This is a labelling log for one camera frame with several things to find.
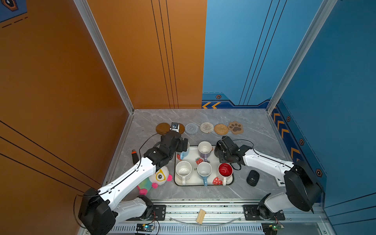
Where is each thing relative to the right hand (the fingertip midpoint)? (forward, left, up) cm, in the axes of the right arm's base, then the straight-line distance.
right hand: (220, 157), depth 89 cm
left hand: (+4, +24, +16) cm, 29 cm away
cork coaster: (+26, -15, -4) cm, 31 cm away
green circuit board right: (-35, -21, -7) cm, 41 cm away
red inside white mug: (-8, -2, -2) cm, 8 cm away
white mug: (-7, +23, -3) cm, 24 cm away
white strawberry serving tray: (+1, +16, -4) cm, 16 cm away
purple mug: (+8, +9, -3) cm, 12 cm away
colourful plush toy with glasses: (-13, +35, +2) cm, 37 cm away
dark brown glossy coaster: (+25, +26, -4) cm, 36 cm away
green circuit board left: (-35, +40, -6) cm, 54 cm away
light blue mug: (0, +22, +3) cm, 22 cm away
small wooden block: (-30, +13, -4) cm, 33 cm away
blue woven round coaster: (+26, +18, -4) cm, 32 cm away
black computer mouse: (-12, -17, -3) cm, 21 cm away
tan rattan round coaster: (+25, -4, -5) cm, 26 cm away
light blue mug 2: (-7, +10, -1) cm, 13 cm away
